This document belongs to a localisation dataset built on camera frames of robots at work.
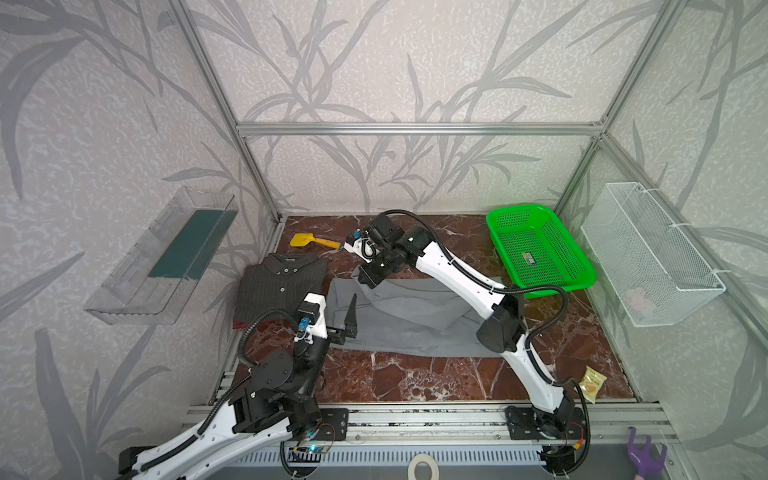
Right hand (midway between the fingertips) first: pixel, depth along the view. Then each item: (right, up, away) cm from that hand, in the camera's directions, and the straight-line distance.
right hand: (360, 270), depth 82 cm
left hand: (-2, -1, -19) cm, 19 cm away
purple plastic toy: (+69, -44, -14) cm, 83 cm away
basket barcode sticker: (+58, +2, +26) cm, 64 cm away
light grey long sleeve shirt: (+14, -14, +5) cm, 20 cm away
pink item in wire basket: (+71, -7, -8) cm, 71 cm away
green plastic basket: (+63, +5, +29) cm, 69 cm away
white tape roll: (+17, -43, -12) cm, 48 cm away
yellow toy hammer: (-26, +9, +29) cm, 40 cm away
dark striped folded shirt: (-27, -5, +12) cm, 31 cm away
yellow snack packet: (+62, -30, -3) cm, 69 cm away
